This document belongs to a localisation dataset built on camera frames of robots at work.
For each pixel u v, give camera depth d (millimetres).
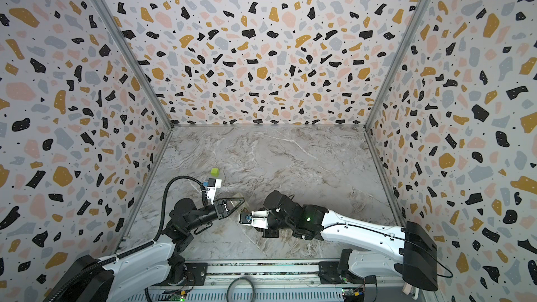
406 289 702
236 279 695
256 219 596
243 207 743
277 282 732
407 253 406
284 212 533
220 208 686
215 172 1001
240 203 741
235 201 737
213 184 731
